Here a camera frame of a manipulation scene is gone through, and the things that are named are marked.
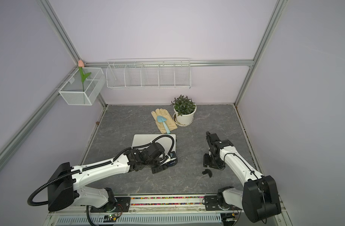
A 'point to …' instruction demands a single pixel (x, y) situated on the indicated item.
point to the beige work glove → (163, 113)
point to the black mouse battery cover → (207, 171)
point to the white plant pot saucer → (174, 117)
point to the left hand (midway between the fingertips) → (163, 162)
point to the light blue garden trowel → (161, 119)
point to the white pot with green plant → (184, 109)
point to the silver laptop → (141, 139)
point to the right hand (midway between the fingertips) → (209, 164)
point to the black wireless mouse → (172, 163)
